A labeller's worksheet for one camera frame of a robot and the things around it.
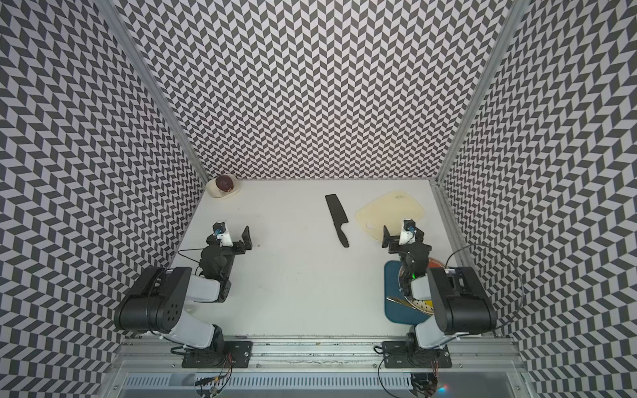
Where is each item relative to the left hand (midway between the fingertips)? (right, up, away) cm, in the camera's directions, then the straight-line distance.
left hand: (236, 228), depth 91 cm
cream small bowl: (-20, +15, +25) cm, 35 cm away
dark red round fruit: (-14, +19, +22) cm, 32 cm away
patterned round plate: (+66, -25, -9) cm, 71 cm away
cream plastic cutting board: (+61, +6, +17) cm, 64 cm away
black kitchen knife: (+38, +3, +15) cm, 41 cm away
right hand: (+60, 0, 0) cm, 60 cm away
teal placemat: (+56, -26, -10) cm, 63 cm away
